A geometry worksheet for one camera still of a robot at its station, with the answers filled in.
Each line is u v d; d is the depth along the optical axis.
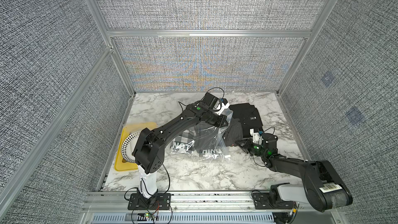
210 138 0.82
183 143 0.90
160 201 0.74
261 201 0.73
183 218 0.70
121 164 0.84
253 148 0.78
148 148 0.48
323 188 0.43
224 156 0.82
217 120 0.72
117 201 0.75
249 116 1.04
